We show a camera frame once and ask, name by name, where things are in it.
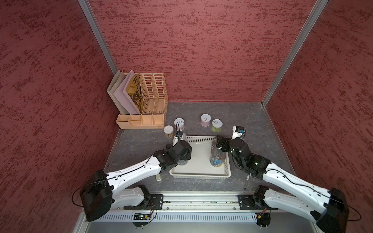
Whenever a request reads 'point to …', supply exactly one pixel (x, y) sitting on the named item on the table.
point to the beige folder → (117, 80)
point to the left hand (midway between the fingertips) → (180, 150)
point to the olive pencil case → (158, 177)
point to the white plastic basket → (198, 166)
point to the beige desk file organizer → (154, 95)
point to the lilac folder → (121, 96)
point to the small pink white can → (181, 123)
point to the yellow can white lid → (168, 130)
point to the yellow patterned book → (134, 91)
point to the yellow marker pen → (247, 179)
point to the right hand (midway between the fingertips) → (223, 139)
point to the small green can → (217, 124)
